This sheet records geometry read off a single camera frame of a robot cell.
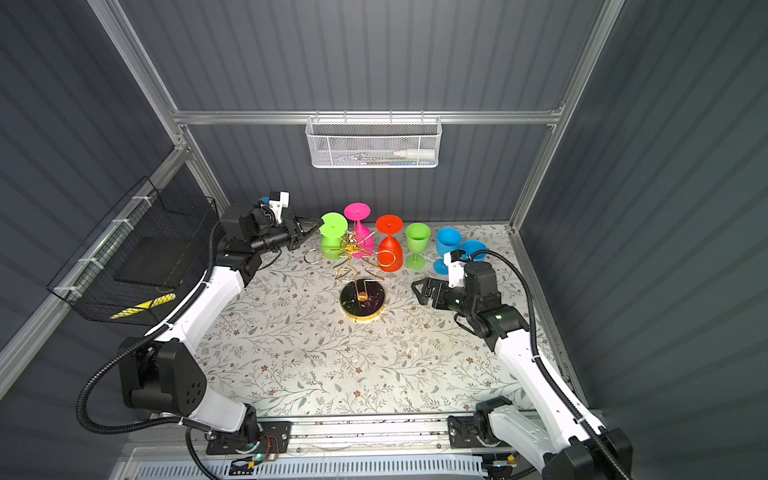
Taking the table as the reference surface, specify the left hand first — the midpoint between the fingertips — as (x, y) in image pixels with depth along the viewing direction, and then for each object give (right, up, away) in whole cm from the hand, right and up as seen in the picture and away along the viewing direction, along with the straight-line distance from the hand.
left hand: (323, 221), depth 75 cm
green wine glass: (+3, -1, +2) cm, 3 cm away
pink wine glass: (+8, +3, +8) cm, 12 cm away
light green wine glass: (+26, -3, +23) cm, 35 cm away
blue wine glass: (+43, -6, +21) cm, 48 cm away
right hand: (+27, -18, +2) cm, 32 cm away
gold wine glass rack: (+8, -22, +22) cm, 32 cm away
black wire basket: (-46, -8, +2) cm, 47 cm away
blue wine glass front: (+36, -4, +24) cm, 44 cm away
